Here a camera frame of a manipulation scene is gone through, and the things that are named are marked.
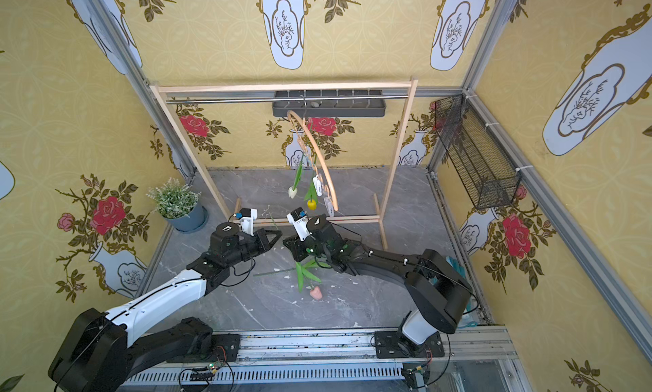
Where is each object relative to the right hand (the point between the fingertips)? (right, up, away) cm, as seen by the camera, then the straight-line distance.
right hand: (284, 247), depth 80 cm
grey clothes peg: (+14, +14, -12) cm, 23 cm away
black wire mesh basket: (+67, +23, +4) cm, 71 cm away
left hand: (0, +4, +1) cm, 4 cm away
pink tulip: (+6, -8, 0) cm, 10 cm away
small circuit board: (-21, -34, -8) cm, 41 cm away
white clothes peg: (+11, +19, -5) cm, 23 cm away
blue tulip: (+12, -4, -5) cm, 13 cm away
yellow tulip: (+8, +16, +12) cm, 21 cm away
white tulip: (+1, +18, +13) cm, 23 cm away
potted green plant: (-39, +13, +9) cm, 42 cm away
